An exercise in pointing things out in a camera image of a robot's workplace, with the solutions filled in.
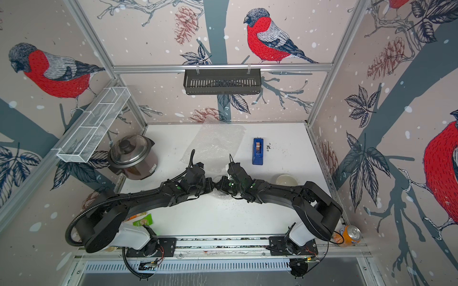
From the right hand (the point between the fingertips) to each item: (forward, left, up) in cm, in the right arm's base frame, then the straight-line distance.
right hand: (214, 184), depth 82 cm
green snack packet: (-15, +30, -8) cm, 34 cm away
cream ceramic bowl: (+5, -36, -4) cm, 37 cm away
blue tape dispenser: (+23, -22, -5) cm, 32 cm away
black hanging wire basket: (+59, 0, +19) cm, 62 cm away
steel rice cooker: (+9, +39, +8) cm, 41 cm away
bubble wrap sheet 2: (+30, +4, -8) cm, 31 cm away
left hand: (+2, -2, -2) cm, 4 cm away
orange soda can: (-20, -56, 0) cm, 59 cm away
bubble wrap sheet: (+3, 0, -2) cm, 4 cm away
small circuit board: (-32, +25, -11) cm, 42 cm away
